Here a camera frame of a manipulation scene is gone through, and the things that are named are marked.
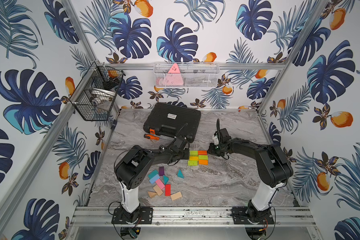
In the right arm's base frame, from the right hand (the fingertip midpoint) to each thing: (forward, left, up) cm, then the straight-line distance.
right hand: (209, 151), depth 98 cm
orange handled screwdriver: (+10, +40, +2) cm, 41 cm away
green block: (-2, +10, +1) cm, 10 cm away
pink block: (-21, +30, +1) cm, 37 cm away
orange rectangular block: (-8, +4, 0) cm, 9 cm away
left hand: (-2, +14, +2) cm, 14 cm away
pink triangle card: (+30, +23, +36) cm, 52 cm away
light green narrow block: (-4, +4, 0) cm, 6 cm away
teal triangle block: (-16, +18, 0) cm, 24 cm away
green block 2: (-9, +11, +1) cm, 14 cm away
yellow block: (-5, +10, 0) cm, 11 cm away
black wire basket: (+15, +66, +33) cm, 75 cm away
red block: (-24, +25, -3) cm, 35 cm away
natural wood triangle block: (-27, +33, +1) cm, 43 cm away
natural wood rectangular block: (-28, +20, 0) cm, 34 cm away
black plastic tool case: (+22, +27, +7) cm, 36 cm away
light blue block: (-19, +33, +1) cm, 38 cm away
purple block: (-14, +30, +1) cm, 33 cm away
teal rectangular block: (-16, +35, 0) cm, 38 cm away
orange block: (0, +4, -1) cm, 4 cm away
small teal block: (-19, +27, +1) cm, 33 cm away
